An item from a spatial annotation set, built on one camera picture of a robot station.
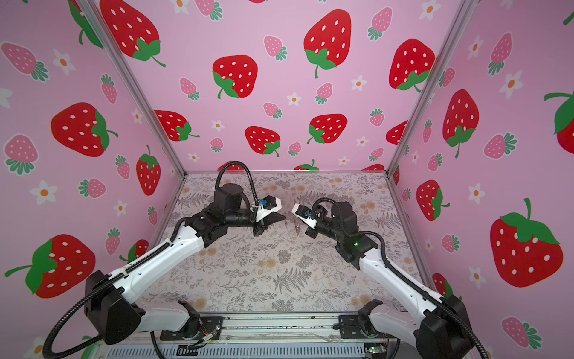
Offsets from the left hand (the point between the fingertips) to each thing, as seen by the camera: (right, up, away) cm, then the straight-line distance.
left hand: (283, 214), depth 71 cm
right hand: (+4, +1, +2) cm, 5 cm away
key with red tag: (+5, -6, +9) cm, 12 cm away
